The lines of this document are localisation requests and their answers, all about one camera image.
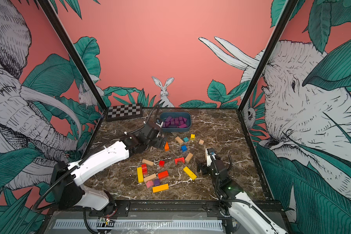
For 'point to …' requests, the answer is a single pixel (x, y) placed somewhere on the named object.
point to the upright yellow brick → (140, 174)
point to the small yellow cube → (192, 136)
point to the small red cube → (161, 163)
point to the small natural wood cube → (201, 142)
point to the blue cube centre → (184, 148)
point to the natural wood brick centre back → (179, 140)
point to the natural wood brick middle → (147, 162)
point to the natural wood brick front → (150, 177)
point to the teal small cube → (185, 139)
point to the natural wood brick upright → (188, 157)
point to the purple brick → (182, 122)
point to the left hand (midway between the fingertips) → (160, 132)
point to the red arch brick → (179, 159)
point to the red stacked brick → (145, 169)
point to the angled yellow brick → (190, 173)
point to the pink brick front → (149, 184)
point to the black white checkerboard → (122, 110)
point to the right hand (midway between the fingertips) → (202, 155)
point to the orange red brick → (163, 174)
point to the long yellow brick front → (160, 188)
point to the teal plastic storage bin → (176, 122)
